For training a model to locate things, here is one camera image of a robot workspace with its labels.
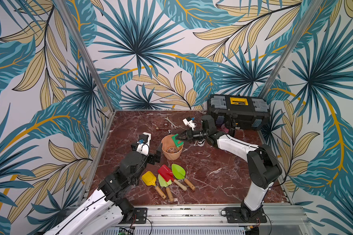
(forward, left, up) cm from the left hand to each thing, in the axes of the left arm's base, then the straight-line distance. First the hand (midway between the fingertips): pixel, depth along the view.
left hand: (153, 144), depth 69 cm
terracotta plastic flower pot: (+11, -7, -25) cm, 28 cm away
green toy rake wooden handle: (+7, -11, -8) cm, 15 cm away
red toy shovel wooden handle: (-4, -6, -27) cm, 28 cm away
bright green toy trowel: (-4, -14, -27) cm, 31 cm away
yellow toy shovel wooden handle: (-8, +4, -26) cm, 27 cm away
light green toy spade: (-10, -4, -27) cm, 29 cm away
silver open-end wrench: (+35, -7, -27) cm, 45 cm away
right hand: (+2, -6, -7) cm, 10 cm away
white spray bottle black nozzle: (+5, -24, -7) cm, 26 cm away
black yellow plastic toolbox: (+30, -60, -9) cm, 68 cm away
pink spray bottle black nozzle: (+18, -40, -9) cm, 45 cm away
